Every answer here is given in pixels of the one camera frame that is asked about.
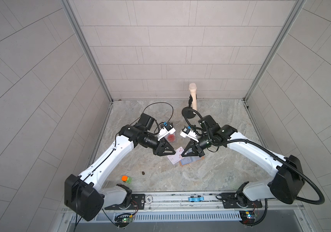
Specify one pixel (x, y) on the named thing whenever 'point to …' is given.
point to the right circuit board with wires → (248, 217)
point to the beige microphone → (193, 87)
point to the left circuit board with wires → (123, 220)
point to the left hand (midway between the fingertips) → (174, 150)
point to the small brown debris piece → (143, 173)
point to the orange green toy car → (126, 179)
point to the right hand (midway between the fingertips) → (185, 155)
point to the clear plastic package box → (171, 137)
